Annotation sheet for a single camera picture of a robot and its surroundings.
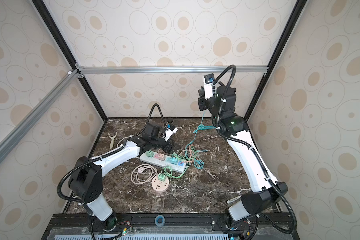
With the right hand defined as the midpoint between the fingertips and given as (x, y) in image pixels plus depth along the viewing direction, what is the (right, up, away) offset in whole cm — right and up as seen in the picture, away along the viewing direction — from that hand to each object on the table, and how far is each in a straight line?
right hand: (203, 88), depth 66 cm
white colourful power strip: (-11, -40, +26) cm, 49 cm away
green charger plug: (-21, -44, +16) cm, 51 cm away
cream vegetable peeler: (-60, -26, +40) cm, 76 cm away
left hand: (-10, -25, +16) cm, 31 cm away
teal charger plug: (-14, -36, +24) cm, 46 cm away
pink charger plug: (-22, -34, +24) cm, 47 cm away
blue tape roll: (-19, -63, +8) cm, 66 cm away
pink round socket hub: (-22, -49, +18) cm, 57 cm away
